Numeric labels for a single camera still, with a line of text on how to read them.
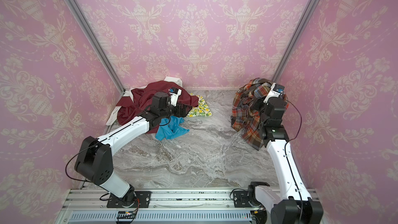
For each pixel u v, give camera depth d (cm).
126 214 73
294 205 38
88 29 86
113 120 103
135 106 105
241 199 73
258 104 66
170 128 94
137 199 74
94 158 44
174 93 75
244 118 86
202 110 105
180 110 75
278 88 60
